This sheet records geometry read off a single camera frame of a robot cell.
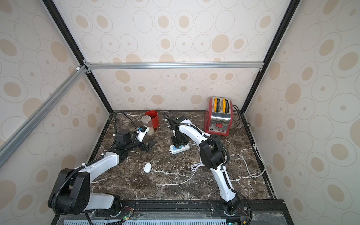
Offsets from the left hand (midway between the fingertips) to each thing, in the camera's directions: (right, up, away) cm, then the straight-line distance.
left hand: (153, 136), depth 86 cm
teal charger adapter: (+17, -7, 0) cm, 18 cm away
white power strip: (+12, -10, +8) cm, 18 cm away
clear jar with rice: (-6, +10, +9) cm, 15 cm away
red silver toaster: (+43, +13, +8) cm, 45 cm away
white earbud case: (-4, -20, +2) cm, 20 cm away
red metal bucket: (-3, +13, +16) cm, 21 cm away
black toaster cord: (+66, +13, +31) cm, 74 cm away
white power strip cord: (+58, -15, +8) cm, 60 cm away
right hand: (+19, -7, +8) cm, 22 cm away
